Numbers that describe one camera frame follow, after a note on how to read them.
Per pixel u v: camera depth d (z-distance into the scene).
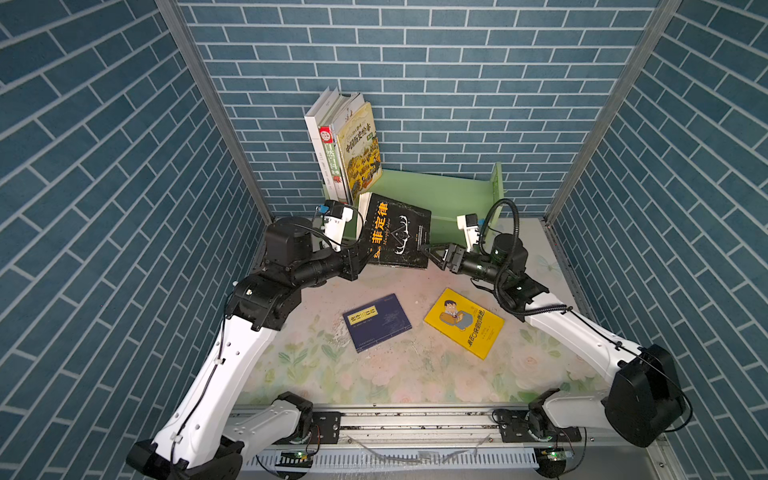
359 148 0.82
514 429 0.73
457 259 0.65
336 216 0.53
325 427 0.74
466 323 0.91
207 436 0.36
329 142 0.71
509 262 0.57
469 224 0.68
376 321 0.92
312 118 0.68
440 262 0.65
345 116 0.74
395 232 0.65
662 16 0.71
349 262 0.52
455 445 0.72
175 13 0.70
